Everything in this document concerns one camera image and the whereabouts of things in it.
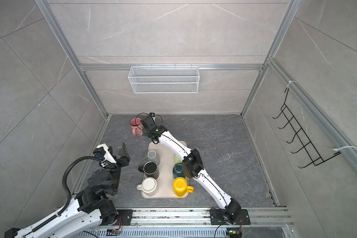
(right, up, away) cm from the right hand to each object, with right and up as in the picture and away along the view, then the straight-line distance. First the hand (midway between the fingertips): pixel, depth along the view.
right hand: (147, 128), depth 99 cm
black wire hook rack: (+79, -9, -36) cm, 87 cm away
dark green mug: (+22, -23, -21) cm, 38 cm away
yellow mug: (+23, -31, -24) cm, 45 cm away
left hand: (-5, -7, -33) cm, 34 cm away
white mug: (+6, -31, -22) cm, 38 cm away
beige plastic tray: (+14, -30, -11) cm, 35 cm away
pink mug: (-7, +2, -1) cm, 7 cm away
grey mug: (+7, -16, -14) cm, 22 cm away
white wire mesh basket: (+12, +34, +2) cm, 36 cm away
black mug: (+6, -22, -17) cm, 29 cm away
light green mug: (+21, -19, -13) cm, 31 cm away
